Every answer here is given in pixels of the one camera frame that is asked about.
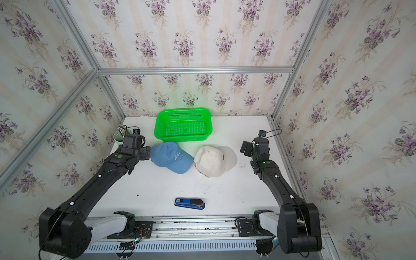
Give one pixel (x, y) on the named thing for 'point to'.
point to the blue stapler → (192, 203)
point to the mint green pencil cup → (118, 137)
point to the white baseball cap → (213, 161)
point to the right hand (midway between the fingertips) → (254, 143)
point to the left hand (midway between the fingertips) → (137, 148)
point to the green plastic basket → (182, 124)
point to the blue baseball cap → (170, 154)
